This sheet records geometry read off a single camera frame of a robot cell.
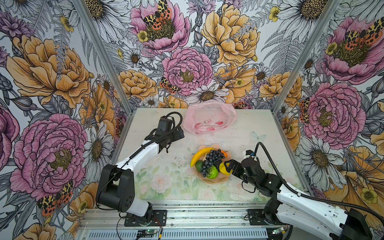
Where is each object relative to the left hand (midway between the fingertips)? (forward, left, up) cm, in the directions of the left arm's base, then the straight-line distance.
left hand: (176, 137), depth 89 cm
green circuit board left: (-44, +10, -14) cm, 47 cm away
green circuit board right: (-45, -50, -13) cm, 68 cm away
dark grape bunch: (-13, -21, -2) cm, 25 cm away
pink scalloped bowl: (-20, -25, -11) cm, 34 cm away
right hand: (-19, -29, -4) cm, 35 cm away
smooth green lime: (-15, -13, -6) cm, 20 cm away
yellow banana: (-7, -13, -6) cm, 16 cm away
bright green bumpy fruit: (-19, -20, -6) cm, 28 cm away
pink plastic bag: (+27, -20, -12) cm, 36 cm away
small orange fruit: (-7, -28, -6) cm, 30 cm away
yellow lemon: (-18, -26, -5) cm, 32 cm away
